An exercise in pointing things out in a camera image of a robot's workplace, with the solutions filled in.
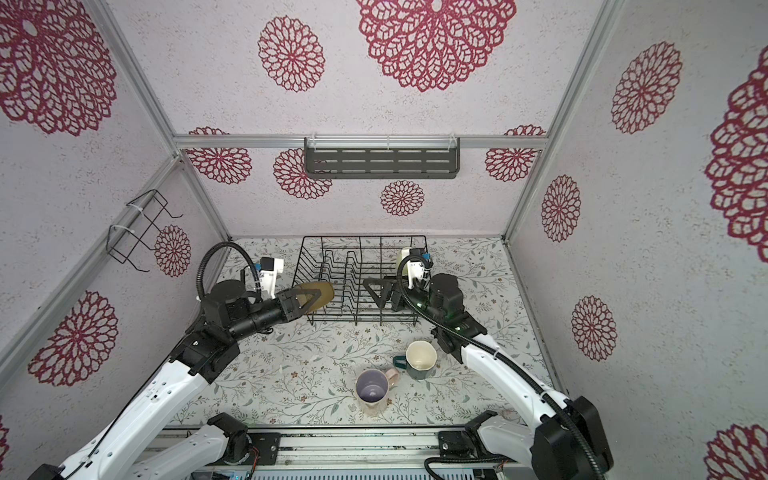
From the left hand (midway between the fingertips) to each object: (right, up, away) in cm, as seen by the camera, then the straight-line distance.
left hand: (319, 297), depth 68 cm
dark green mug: (+25, -20, +18) cm, 37 cm away
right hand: (+13, +4, +3) cm, 14 cm away
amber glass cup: (+1, 0, 0) cm, 1 cm away
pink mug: (+12, -26, +14) cm, 32 cm away
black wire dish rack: (+6, +2, +38) cm, 39 cm away
